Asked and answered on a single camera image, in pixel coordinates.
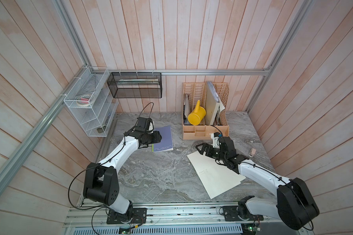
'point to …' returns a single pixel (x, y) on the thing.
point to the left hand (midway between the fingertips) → (158, 139)
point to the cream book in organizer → (213, 104)
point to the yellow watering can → (195, 117)
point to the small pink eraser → (252, 152)
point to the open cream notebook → (216, 178)
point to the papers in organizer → (218, 121)
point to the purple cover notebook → (166, 143)
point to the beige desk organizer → (191, 93)
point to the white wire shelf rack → (96, 120)
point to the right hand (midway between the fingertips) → (200, 147)
